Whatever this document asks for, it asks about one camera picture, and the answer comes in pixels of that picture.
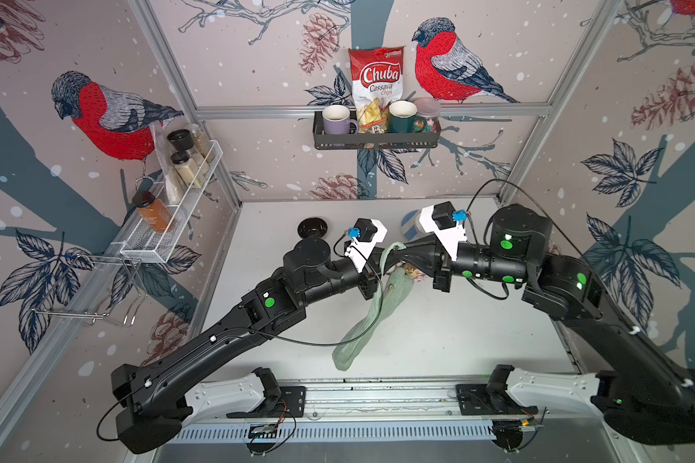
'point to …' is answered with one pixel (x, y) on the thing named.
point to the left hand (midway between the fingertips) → (402, 249)
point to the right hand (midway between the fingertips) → (398, 248)
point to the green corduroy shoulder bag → (395, 284)
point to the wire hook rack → (132, 284)
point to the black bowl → (313, 228)
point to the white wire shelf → (155, 246)
